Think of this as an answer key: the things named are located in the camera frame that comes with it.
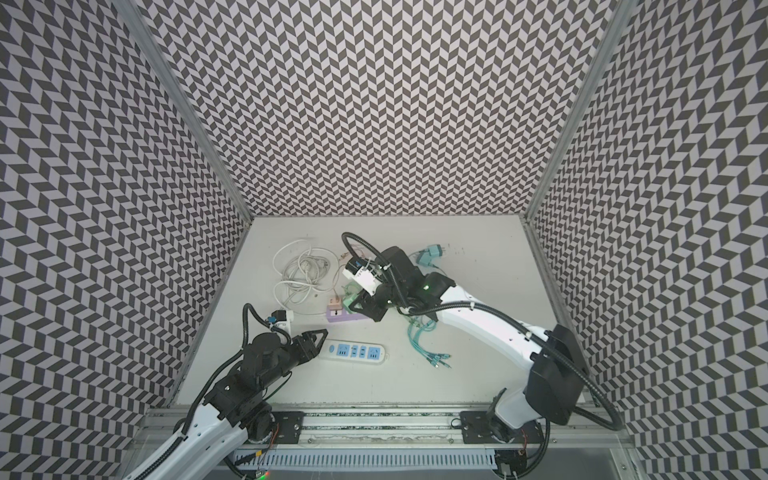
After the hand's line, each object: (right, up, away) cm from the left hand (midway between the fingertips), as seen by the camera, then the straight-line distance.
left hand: (323, 336), depth 80 cm
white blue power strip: (+8, -5, +2) cm, 9 cm away
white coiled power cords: (-12, +16, +21) cm, 30 cm away
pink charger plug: (+2, +7, +6) cm, 10 cm away
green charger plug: (+5, +10, +13) cm, 18 cm away
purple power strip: (+3, +4, +9) cm, 10 cm away
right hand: (+10, +8, -7) cm, 15 cm away
